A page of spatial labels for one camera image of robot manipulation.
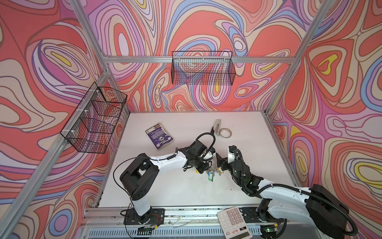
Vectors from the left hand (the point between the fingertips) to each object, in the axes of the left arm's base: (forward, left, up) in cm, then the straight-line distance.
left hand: (210, 166), depth 86 cm
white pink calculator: (-28, -9, -3) cm, 30 cm away
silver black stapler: (+32, -8, -2) cm, 33 cm away
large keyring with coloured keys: (-2, -1, -5) cm, 5 cm away
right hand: (+4, -8, +6) cm, 11 cm away
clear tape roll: (+27, -14, -3) cm, 30 cm away
